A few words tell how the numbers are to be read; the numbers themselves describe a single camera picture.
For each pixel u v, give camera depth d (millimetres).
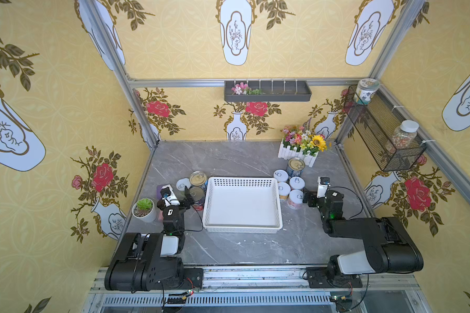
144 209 836
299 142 976
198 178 924
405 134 649
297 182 953
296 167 969
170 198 735
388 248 439
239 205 909
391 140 686
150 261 432
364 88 850
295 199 904
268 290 717
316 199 822
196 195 873
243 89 875
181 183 951
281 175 979
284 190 929
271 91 923
